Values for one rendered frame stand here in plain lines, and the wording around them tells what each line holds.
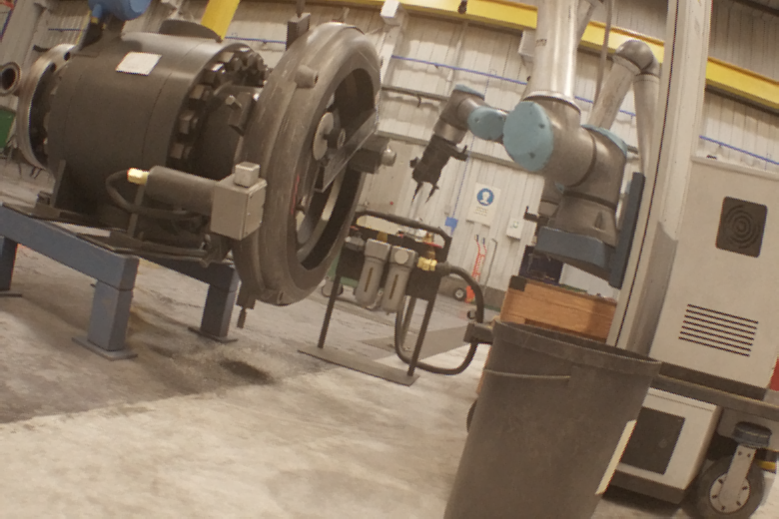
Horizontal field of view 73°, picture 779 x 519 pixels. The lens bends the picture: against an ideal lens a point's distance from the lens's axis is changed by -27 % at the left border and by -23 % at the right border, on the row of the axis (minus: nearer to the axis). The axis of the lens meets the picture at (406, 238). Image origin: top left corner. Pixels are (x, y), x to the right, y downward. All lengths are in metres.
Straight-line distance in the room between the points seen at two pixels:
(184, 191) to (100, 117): 0.48
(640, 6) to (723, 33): 1.97
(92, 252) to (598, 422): 1.18
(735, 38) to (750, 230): 12.64
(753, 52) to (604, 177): 12.54
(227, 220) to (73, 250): 0.49
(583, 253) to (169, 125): 1.04
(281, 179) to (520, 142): 0.52
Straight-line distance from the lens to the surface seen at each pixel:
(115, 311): 1.56
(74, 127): 1.87
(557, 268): 2.51
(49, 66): 2.15
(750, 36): 14.23
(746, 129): 13.34
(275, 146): 1.43
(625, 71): 2.30
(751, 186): 1.54
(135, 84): 1.76
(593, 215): 1.58
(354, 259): 2.59
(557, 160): 1.51
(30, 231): 1.76
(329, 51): 1.54
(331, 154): 1.65
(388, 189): 8.35
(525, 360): 1.00
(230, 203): 1.35
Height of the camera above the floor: 0.42
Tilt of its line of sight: 2 degrees up
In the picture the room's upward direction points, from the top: 16 degrees clockwise
